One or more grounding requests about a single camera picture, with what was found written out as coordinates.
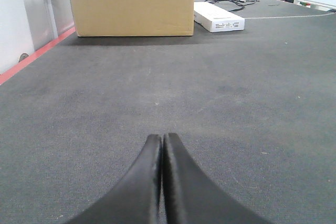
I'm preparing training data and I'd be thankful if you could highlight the brown cardboard box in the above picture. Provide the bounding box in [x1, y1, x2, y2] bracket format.
[65, 0, 195, 37]

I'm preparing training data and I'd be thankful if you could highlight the long white carton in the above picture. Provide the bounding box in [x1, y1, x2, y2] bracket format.
[193, 1, 246, 33]

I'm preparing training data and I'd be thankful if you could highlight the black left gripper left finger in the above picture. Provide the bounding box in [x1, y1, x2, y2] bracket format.
[64, 134, 162, 224]

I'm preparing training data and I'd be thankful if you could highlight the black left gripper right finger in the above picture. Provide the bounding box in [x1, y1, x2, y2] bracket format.
[162, 132, 274, 224]

